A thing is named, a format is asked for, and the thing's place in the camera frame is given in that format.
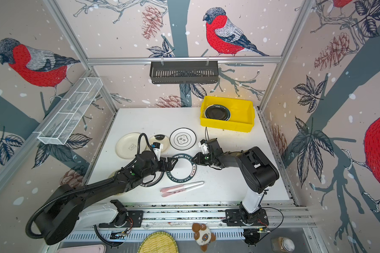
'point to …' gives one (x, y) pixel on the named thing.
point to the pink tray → (88, 249)
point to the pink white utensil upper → (182, 185)
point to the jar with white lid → (282, 244)
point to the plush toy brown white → (202, 235)
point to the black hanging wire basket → (181, 72)
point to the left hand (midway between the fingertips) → (172, 159)
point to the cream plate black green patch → (161, 138)
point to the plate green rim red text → (184, 169)
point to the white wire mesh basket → (60, 126)
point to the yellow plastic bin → (241, 117)
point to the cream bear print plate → (126, 145)
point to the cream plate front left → (112, 174)
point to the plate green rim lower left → (152, 179)
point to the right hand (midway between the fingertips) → (193, 162)
